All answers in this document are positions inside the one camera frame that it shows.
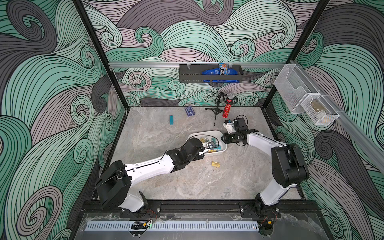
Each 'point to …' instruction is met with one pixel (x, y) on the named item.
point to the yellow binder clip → (216, 164)
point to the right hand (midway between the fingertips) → (225, 138)
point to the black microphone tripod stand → (222, 98)
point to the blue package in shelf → (216, 71)
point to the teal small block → (171, 119)
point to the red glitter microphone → (230, 96)
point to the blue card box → (189, 111)
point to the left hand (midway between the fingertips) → (200, 141)
